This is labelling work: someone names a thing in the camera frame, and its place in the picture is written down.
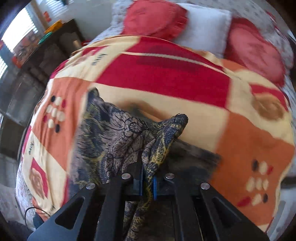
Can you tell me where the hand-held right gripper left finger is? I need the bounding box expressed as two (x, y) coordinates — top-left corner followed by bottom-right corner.
(27, 150), (144, 241)

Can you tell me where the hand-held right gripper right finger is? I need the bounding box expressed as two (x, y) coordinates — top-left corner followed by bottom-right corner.
(152, 173), (270, 241)

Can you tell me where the floral patterned shirt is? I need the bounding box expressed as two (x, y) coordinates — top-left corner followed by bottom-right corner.
(69, 88), (189, 241)

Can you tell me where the printed red orange blanket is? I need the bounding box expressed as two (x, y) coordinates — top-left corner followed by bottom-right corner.
(15, 35), (296, 233)

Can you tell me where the floral bed sheet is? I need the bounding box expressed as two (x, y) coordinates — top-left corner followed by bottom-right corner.
(15, 160), (50, 223)

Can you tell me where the dark wooden cabinet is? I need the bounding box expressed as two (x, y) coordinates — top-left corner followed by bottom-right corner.
(0, 19), (84, 153)

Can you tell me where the red heart pillow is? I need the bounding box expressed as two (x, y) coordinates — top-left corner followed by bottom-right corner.
(122, 0), (188, 41)
(224, 17), (287, 87)

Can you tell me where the white pillow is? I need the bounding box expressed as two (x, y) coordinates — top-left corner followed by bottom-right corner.
(173, 3), (233, 58)

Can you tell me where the green tray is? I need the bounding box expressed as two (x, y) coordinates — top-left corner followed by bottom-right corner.
(38, 32), (53, 44)

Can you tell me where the yellow tray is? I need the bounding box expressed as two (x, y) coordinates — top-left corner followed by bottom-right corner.
(44, 20), (63, 33)

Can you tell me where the window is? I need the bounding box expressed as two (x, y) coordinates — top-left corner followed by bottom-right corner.
(0, 8), (38, 75)

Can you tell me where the black cable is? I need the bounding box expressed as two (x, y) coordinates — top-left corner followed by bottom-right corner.
(24, 207), (51, 224)

